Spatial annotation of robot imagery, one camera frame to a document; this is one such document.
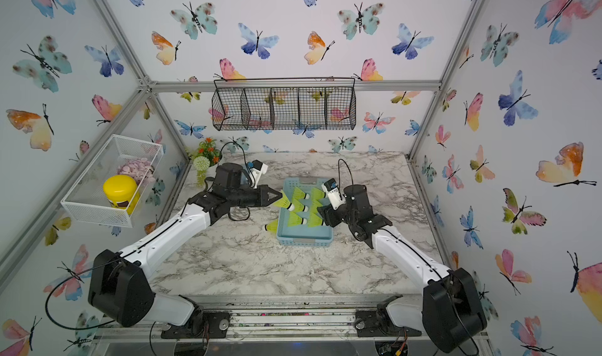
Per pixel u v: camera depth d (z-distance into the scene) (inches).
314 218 37.1
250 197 27.3
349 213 27.0
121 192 24.8
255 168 28.5
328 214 28.6
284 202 31.7
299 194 41.0
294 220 37.4
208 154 40.1
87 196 24.8
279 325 29.6
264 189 27.2
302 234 37.4
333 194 28.5
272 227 36.8
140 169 27.1
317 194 40.1
